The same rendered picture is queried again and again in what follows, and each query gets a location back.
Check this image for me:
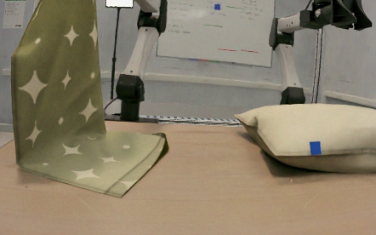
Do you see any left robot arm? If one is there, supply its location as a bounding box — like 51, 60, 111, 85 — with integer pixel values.
269, 0, 331, 105

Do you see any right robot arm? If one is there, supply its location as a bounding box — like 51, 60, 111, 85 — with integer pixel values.
104, 0, 168, 123

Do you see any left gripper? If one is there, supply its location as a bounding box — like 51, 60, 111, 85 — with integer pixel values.
322, 0, 372, 31

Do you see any cream pillow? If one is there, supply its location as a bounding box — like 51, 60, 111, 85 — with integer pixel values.
234, 104, 376, 174

